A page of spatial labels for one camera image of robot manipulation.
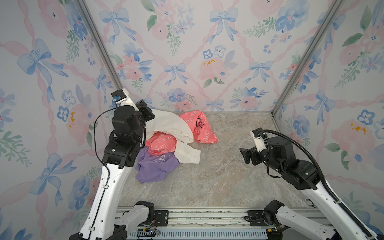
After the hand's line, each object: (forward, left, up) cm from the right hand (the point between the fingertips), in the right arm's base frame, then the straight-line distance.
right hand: (249, 144), depth 69 cm
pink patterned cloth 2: (+23, +21, -20) cm, 37 cm away
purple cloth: (-2, +50, -22) cm, 54 cm away
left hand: (+8, +45, +20) cm, 50 cm away
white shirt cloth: (+32, +52, -19) cm, 64 cm away
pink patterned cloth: (+11, +46, -16) cm, 50 cm away
